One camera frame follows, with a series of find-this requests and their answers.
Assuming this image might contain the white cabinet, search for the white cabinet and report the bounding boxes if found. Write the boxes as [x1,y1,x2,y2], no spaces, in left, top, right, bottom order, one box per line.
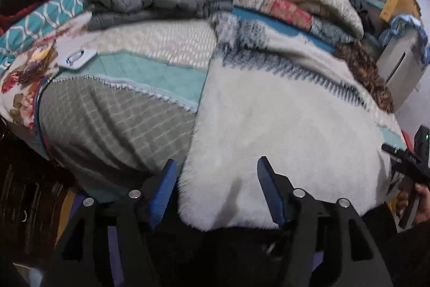
[377,29,426,112]

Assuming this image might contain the beige teal patterned bedsheet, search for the beige teal patterned bedsheet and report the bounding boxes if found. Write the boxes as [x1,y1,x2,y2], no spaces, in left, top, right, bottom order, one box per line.
[38,20,216,202]

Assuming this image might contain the teal white patterned pillow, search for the teal white patterned pillow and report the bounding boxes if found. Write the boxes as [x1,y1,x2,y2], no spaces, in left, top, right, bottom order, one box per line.
[1,0,84,72]

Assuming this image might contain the white floral bedsheet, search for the white floral bedsheet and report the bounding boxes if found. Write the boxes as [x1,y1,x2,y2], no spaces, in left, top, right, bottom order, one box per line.
[1,12,92,130]

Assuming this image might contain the dark floral garment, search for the dark floral garment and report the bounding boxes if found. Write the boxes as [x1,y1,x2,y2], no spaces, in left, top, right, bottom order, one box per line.
[334,42,394,114]

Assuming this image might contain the yellow cardboard box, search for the yellow cardboard box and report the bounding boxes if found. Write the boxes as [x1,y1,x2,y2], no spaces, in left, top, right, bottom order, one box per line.
[379,0,421,23]

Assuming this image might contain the white fleece jacket navy pattern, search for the white fleece jacket navy pattern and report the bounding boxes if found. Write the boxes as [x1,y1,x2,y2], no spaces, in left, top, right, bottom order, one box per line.
[178,12,404,231]

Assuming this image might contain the light blue cloth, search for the light blue cloth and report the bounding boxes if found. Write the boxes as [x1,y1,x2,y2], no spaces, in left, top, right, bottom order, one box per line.
[378,14,429,67]

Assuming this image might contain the grey puffer jacket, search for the grey puffer jacket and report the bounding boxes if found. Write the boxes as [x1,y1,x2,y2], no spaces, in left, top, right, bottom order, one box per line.
[84,0,234,31]

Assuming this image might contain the blue mat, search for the blue mat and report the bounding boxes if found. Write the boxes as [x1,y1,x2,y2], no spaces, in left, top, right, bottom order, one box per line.
[232,6,335,54]

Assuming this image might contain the person's right hand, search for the person's right hand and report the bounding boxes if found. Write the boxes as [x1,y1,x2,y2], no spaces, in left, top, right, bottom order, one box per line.
[396,183,430,225]

